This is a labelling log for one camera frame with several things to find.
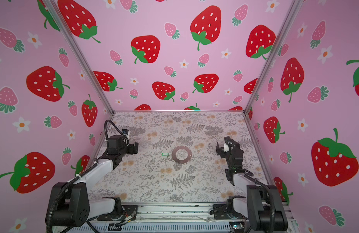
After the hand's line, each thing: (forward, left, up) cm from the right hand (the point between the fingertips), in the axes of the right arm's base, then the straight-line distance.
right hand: (226, 141), depth 87 cm
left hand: (-7, +60, -1) cm, 61 cm away
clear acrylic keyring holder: (-5, +28, -12) cm, 31 cm away
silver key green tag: (-7, +39, -12) cm, 41 cm away
